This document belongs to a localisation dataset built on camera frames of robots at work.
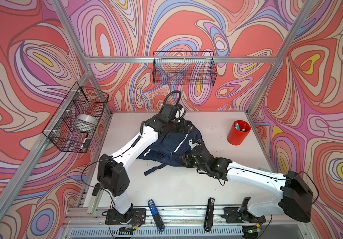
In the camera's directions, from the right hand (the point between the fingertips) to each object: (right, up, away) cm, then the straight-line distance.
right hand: (182, 161), depth 80 cm
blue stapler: (-12, -26, -9) cm, 30 cm away
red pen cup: (+35, +15, +11) cm, 40 cm away
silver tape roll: (-48, +23, -6) cm, 53 cm away
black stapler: (+11, -26, -11) cm, 31 cm away
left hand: (+3, +19, -1) cm, 19 cm away
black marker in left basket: (-49, +9, -9) cm, 51 cm away
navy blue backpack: (-8, +6, +7) cm, 12 cm away
